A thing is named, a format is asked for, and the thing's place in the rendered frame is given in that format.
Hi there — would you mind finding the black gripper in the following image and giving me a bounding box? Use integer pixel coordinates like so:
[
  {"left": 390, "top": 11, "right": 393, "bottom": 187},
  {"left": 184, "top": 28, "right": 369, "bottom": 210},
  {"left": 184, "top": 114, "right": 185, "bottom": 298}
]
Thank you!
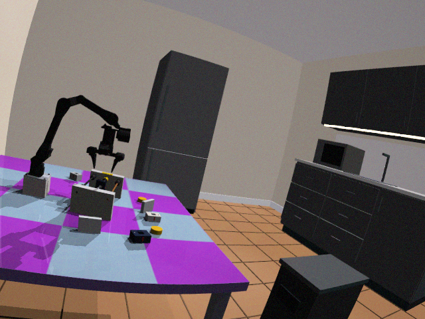
[{"left": 86, "top": 138, "right": 125, "bottom": 173}]

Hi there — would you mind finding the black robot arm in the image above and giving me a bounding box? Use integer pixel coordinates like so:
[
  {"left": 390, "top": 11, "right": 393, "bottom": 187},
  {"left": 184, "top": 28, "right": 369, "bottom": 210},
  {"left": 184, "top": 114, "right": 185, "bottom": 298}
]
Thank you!
[{"left": 29, "top": 95, "right": 131, "bottom": 177}]

